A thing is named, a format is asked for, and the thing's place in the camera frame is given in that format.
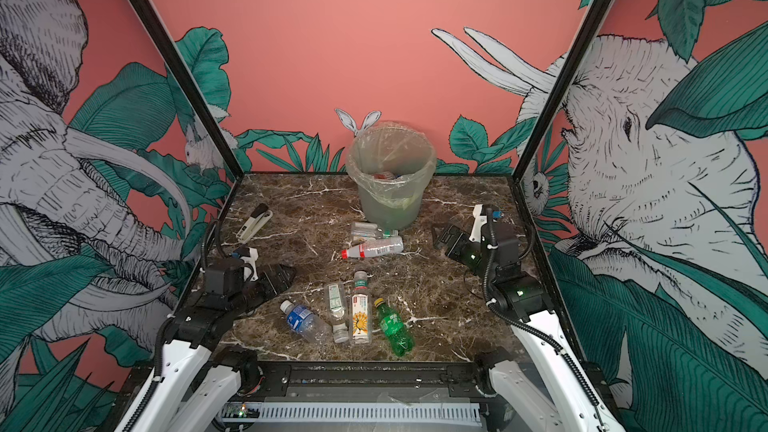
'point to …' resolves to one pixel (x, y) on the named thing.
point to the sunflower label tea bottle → (361, 310)
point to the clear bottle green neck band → (368, 230)
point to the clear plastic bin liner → (392, 162)
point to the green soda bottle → (393, 328)
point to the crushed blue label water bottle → (305, 322)
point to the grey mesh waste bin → (387, 215)
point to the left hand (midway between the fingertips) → (286, 273)
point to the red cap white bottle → (381, 246)
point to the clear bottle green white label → (335, 310)
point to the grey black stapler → (257, 219)
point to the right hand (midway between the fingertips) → (439, 229)
